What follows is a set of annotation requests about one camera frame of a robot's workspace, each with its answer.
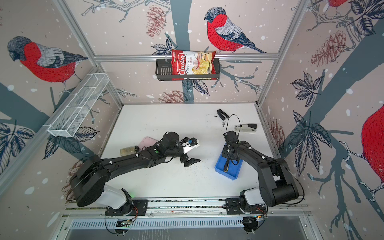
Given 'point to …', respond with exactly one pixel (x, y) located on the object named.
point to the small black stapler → (219, 112)
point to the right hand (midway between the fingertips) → (226, 155)
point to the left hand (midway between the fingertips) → (197, 151)
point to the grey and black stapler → (247, 128)
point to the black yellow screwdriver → (226, 165)
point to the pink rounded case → (147, 141)
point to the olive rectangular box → (129, 150)
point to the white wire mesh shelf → (78, 105)
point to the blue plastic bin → (233, 170)
